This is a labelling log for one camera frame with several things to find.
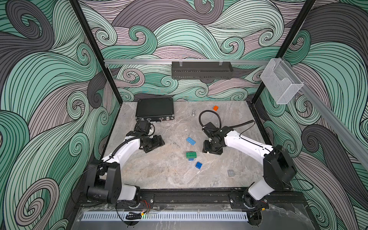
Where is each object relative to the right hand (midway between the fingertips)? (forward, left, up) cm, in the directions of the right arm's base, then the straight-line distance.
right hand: (206, 152), depth 85 cm
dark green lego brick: (-1, +9, -1) cm, 9 cm away
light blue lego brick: (+11, +8, -5) cm, 15 cm away
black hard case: (+39, +37, -3) cm, 54 cm away
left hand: (+5, +28, +3) cm, 29 cm away
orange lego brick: (+41, -13, -5) cm, 44 cm away
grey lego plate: (-11, -14, -5) cm, 18 cm away
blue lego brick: (-5, +5, -5) cm, 9 cm away
